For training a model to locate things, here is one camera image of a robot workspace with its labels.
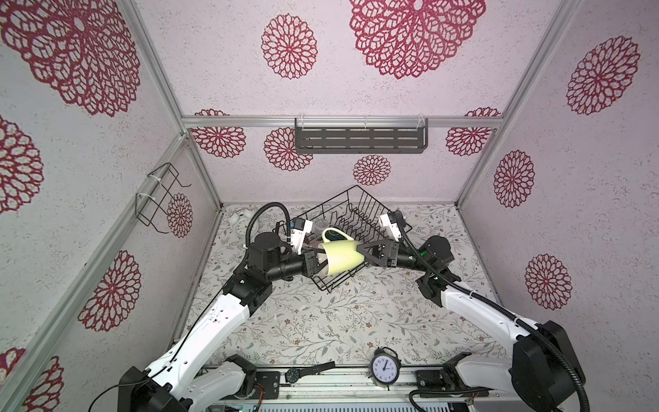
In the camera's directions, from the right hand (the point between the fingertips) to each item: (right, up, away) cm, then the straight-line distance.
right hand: (356, 254), depth 64 cm
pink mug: (-11, +3, -1) cm, 12 cm away
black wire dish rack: (+3, +14, +46) cm, 48 cm away
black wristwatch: (-17, -37, +11) cm, 42 cm away
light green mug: (-4, 0, -3) cm, 5 cm away
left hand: (-5, -1, +4) cm, 7 cm away
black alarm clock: (+9, -34, +11) cm, 37 cm away
